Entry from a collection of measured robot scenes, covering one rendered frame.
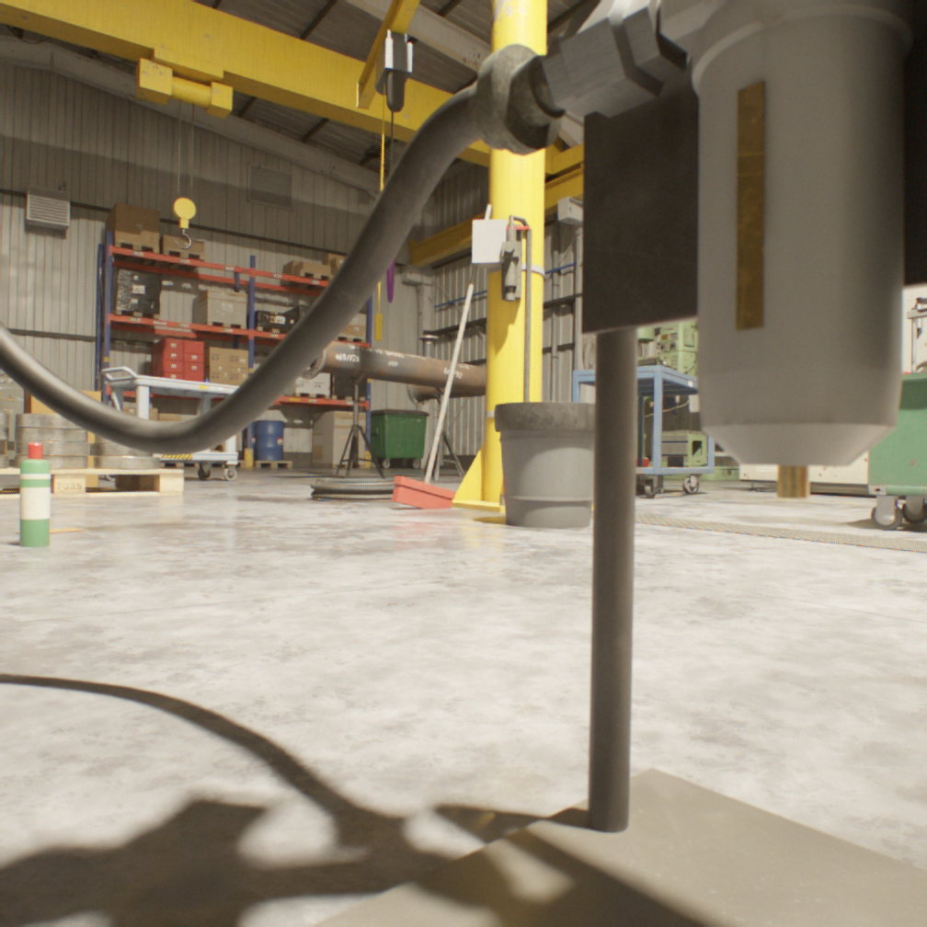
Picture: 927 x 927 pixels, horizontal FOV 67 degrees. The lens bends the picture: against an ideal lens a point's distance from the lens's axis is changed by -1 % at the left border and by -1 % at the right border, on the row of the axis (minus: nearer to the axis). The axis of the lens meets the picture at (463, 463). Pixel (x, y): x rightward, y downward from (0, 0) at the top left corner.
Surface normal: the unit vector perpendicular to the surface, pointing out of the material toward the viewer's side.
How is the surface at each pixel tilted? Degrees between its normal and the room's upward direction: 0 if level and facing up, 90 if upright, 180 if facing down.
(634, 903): 0
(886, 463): 90
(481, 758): 0
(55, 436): 90
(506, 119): 97
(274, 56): 90
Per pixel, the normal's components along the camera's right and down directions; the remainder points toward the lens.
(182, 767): 0.02, -1.00
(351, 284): -0.19, 0.50
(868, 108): 0.22, 0.01
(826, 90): -0.16, 0.00
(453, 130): -0.54, 0.70
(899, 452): -0.71, -0.01
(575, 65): -0.66, 0.49
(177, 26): 0.57, 0.01
